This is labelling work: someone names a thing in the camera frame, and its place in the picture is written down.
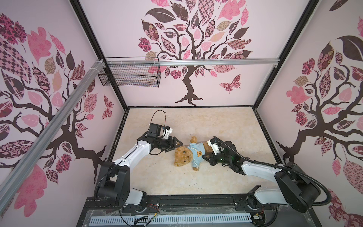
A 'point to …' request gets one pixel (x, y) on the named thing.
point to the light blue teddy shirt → (198, 150)
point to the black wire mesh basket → (132, 75)
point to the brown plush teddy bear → (183, 155)
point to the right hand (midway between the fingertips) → (202, 154)
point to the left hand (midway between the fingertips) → (179, 147)
